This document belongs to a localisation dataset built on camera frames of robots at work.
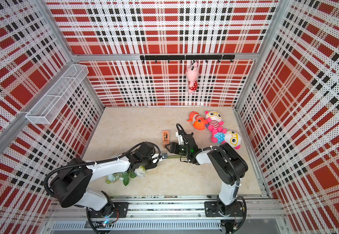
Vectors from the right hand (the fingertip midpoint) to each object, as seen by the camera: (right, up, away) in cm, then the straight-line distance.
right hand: (169, 146), depth 91 cm
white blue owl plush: (+41, +5, +2) cm, 42 cm away
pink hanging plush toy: (+15, +46, 0) cm, 49 cm away
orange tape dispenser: (-3, +5, +5) cm, 8 cm away
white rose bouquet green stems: (-17, -13, -9) cm, 23 cm away
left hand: (-7, -6, -1) cm, 10 cm away
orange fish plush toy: (+20, +16, +10) cm, 28 cm away
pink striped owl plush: (+32, +18, +13) cm, 39 cm away
